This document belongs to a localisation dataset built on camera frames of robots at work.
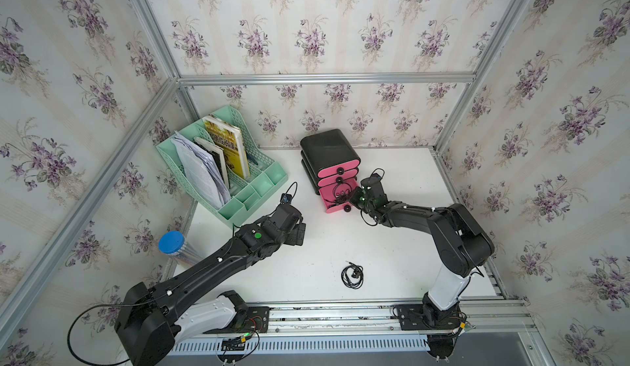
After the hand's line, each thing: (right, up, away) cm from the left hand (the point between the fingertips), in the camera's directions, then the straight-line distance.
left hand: (293, 228), depth 80 cm
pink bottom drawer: (+12, +8, +19) cm, 24 cm away
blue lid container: (-33, -2, -11) cm, 35 cm away
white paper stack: (-29, +19, -2) cm, 35 cm away
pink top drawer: (+16, +19, +13) cm, 29 cm away
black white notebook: (-29, +25, +11) cm, 40 cm away
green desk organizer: (-14, +17, +21) cm, 30 cm away
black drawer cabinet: (+13, +21, +12) cm, 28 cm away
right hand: (+21, +10, +16) cm, 28 cm away
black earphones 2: (+20, -17, +2) cm, 26 cm away
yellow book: (-25, +31, +12) cm, 41 cm away
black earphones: (+18, +10, +19) cm, 28 cm away
